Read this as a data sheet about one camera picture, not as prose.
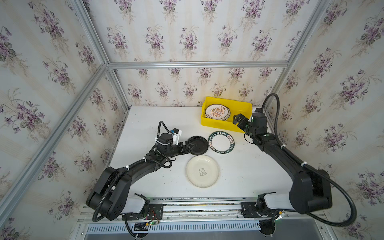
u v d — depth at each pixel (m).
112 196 0.41
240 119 0.77
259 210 0.66
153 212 0.72
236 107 1.14
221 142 0.98
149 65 1.91
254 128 0.65
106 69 0.92
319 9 0.73
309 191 0.41
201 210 0.75
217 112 1.11
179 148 0.75
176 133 0.78
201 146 0.97
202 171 0.86
